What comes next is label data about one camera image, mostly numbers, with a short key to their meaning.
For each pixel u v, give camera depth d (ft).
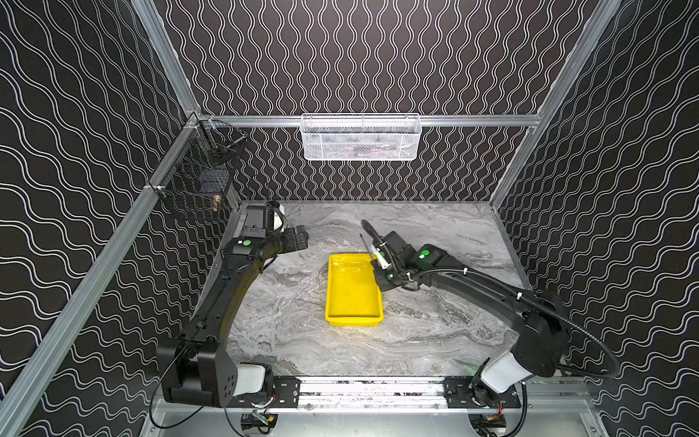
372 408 2.40
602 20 2.31
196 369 1.29
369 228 2.11
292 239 2.36
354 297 3.03
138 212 2.15
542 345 1.43
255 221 1.99
